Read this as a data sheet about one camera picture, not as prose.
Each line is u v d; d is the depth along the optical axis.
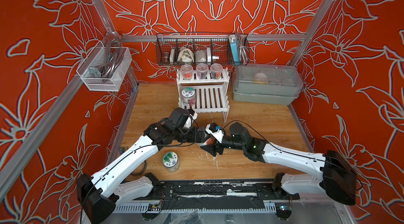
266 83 0.98
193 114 0.68
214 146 0.64
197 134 0.61
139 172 0.78
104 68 0.78
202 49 0.97
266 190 0.72
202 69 0.81
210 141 0.68
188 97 0.85
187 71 0.80
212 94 0.97
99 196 0.37
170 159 0.76
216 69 0.81
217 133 0.62
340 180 0.41
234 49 0.85
